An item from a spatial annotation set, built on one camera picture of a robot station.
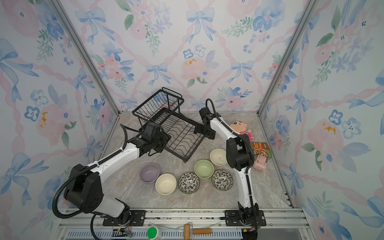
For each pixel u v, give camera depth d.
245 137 0.58
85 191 0.42
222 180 0.86
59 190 0.38
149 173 0.87
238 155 0.58
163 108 1.15
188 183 0.85
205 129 0.87
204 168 0.89
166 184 0.84
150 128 0.66
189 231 0.70
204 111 0.82
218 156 0.93
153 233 0.63
